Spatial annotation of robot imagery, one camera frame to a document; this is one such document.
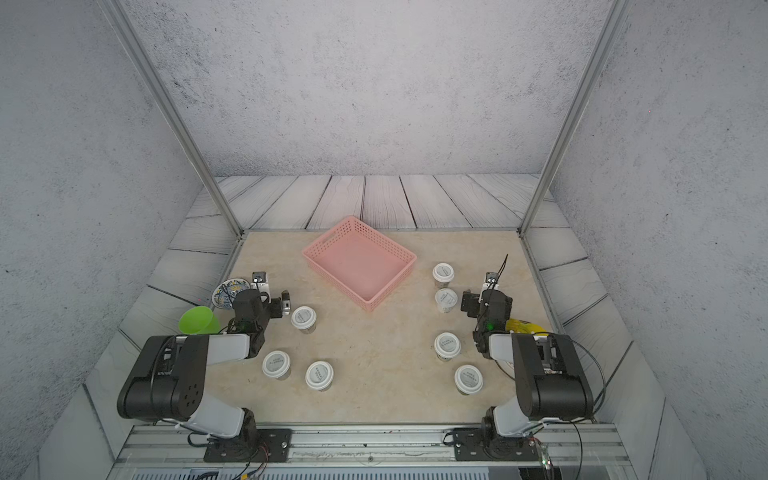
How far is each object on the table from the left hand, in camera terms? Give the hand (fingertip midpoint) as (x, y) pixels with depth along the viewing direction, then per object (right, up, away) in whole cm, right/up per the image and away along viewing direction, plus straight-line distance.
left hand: (274, 290), depth 94 cm
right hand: (+66, 0, -1) cm, 66 cm away
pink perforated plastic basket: (+25, +8, +17) cm, 32 cm away
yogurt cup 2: (+6, -18, -14) cm, 24 cm away
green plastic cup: (-14, -6, -15) cm, 21 cm away
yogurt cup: (+11, -7, -6) cm, 14 cm away
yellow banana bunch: (+74, -10, -5) cm, 74 cm away
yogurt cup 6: (+52, -14, -11) cm, 55 cm away
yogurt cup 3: (+18, -20, -15) cm, 31 cm away
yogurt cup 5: (+54, -3, +1) cm, 54 cm away
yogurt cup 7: (+57, -21, -16) cm, 62 cm away
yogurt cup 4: (+53, +5, +5) cm, 54 cm away
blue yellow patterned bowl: (-19, -1, +7) cm, 21 cm away
